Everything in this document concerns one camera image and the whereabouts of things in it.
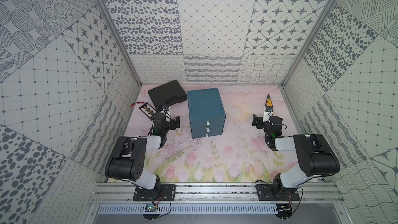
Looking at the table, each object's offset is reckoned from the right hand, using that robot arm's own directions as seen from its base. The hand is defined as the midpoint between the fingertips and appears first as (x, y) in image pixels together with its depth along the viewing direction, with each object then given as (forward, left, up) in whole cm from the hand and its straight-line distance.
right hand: (261, 116), depth 96 cm
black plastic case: (+21, +64, -2) cm, 67 cm away
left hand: (-1, +57, +3) cm, 57 cm away
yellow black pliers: (+16, -10, -6) cm, 20 cm away
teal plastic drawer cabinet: (-9, +34, +16) cm, 39 cm away
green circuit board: (-48, +60, -7) cm, 77 cm away
